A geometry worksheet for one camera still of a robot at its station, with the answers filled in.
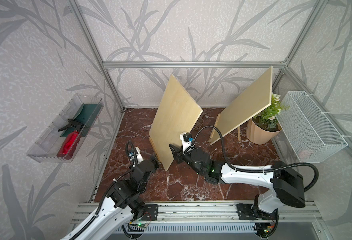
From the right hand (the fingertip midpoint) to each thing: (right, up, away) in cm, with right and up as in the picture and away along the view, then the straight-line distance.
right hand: (172, 143), depth 72 cm
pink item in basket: (+63, -6, -1) cm, 64 cm away
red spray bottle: (-40, +1, -14) cm, 42 cm away
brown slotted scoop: (+16, +8, +39) cm, 43 cm away
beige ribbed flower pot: (+51, +2, +17) cm, 53 cm away
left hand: (-11, -8, +4) cm, 14 cm away
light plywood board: (+2, +14, -1) cm, 14 cm away
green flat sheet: (-44, +14, +3) cm, 46 cm away
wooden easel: (+26, +7, +27) cm, 39 cm away
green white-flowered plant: (+58, +12, +21) cm, 63 cm away
